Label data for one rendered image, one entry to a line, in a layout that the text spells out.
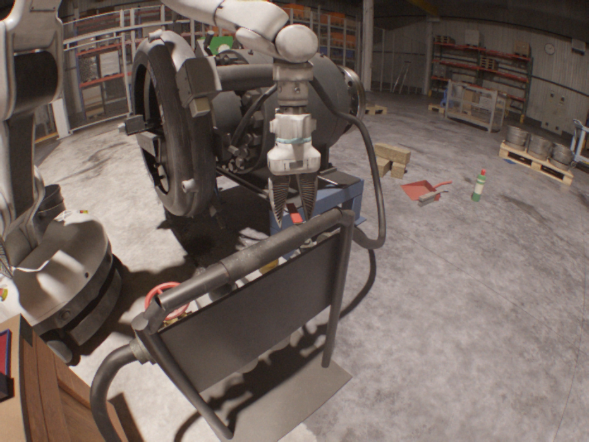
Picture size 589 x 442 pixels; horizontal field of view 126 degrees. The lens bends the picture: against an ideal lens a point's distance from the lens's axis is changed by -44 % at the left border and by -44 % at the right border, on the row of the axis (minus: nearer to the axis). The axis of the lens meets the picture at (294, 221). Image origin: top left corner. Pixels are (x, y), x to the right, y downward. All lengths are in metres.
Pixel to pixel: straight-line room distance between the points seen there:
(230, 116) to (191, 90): 0.41
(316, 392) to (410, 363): 0.32
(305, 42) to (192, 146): 0.45
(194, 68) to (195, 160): 0.27
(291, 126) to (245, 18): 0.21
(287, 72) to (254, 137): 0.58
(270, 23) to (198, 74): 0.28
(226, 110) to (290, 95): 0.59
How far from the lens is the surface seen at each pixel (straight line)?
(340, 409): 0.82
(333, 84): 1.29
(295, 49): 0.47
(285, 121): 0.49
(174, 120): 0.78
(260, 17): 0.48
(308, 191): 0.57
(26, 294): 0.96
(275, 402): 0.82
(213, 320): 0.40
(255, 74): 0.79
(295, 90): 0.48
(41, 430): 0.51
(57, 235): 1.23
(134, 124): 1.22
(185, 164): 0.81
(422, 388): 0.91
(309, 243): 0.51
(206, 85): 0.70
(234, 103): 1.08
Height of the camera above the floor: 0.78
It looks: 32 degrees down
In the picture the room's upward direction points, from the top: straight up
